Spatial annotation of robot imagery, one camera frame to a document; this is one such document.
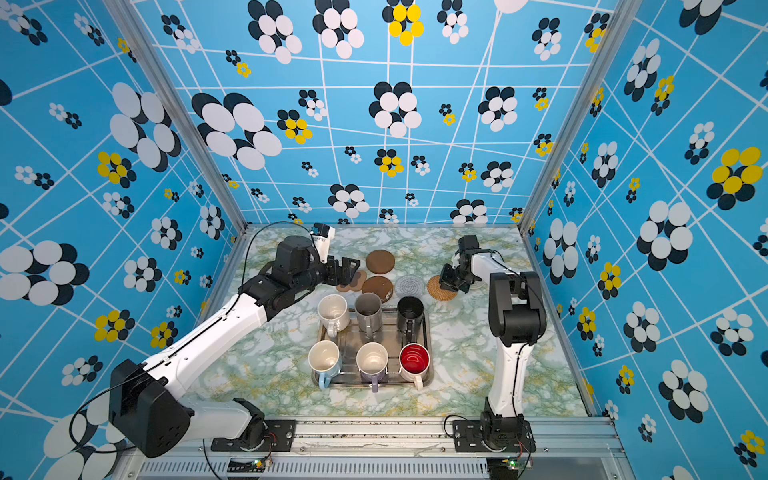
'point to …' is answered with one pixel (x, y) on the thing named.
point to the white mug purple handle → (372, 361)
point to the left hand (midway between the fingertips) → (349, 259)
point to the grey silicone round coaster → (410, 286)
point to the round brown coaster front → (380, 286)
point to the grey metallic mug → (368, 309)
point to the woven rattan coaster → (436, 291)
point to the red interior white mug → (414, 362)
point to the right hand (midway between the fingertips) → (444, 284)
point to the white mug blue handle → (324, 358)
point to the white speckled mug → (333, 312)
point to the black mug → (410, 319)
